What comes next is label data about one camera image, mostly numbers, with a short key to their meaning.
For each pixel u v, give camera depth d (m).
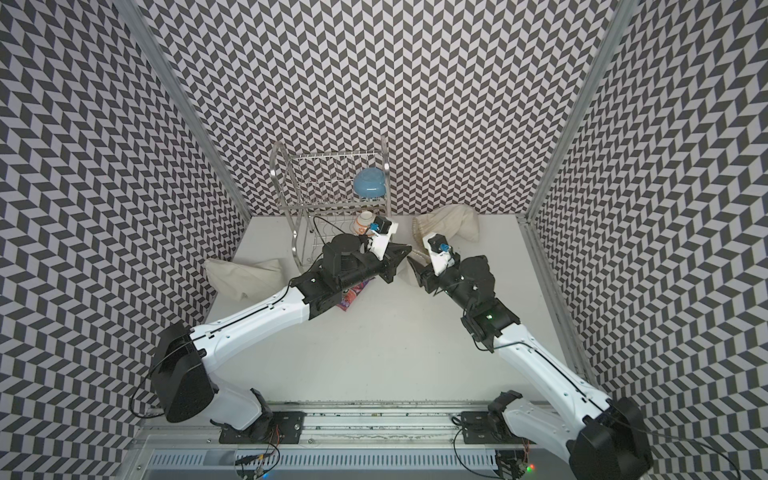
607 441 0.38
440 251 0.59
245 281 0.93
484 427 0.73
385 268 0.64
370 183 0.87
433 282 0.65
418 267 0.68
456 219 1.07
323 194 0.63
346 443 0.72
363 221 1.05
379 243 0.62
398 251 0.66
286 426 0.73
